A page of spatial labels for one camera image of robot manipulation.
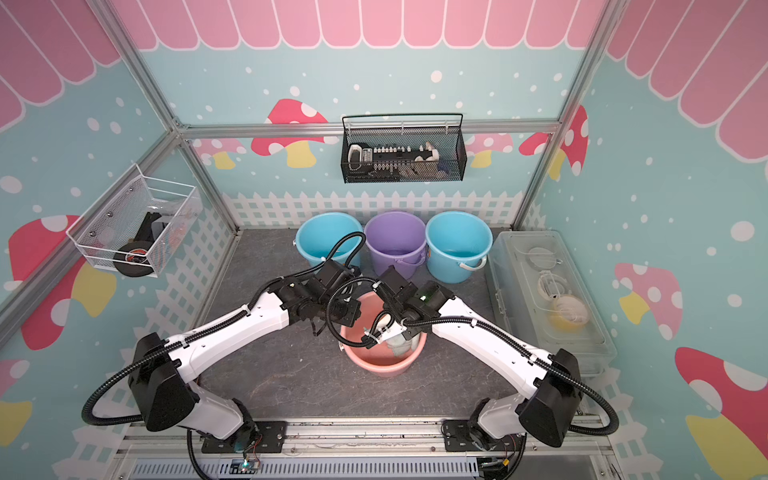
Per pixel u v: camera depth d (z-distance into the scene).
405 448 0.74
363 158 0.89
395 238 1.10
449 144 0.94
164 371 0.41
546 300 0.81
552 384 0.40
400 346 0.78
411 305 0.51
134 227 0.74
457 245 1.03
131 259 0.67
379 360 0.70
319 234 1.00
